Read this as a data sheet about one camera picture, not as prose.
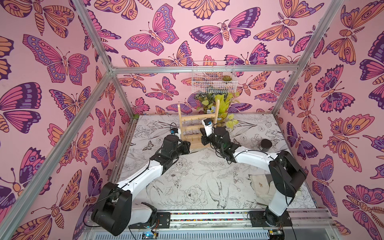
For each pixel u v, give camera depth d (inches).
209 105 36.3
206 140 30.5
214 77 37.9
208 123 28.8
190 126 35.5
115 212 16.1
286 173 18.9
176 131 29.5
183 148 29.3
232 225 28.7
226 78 36.2
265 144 39.2
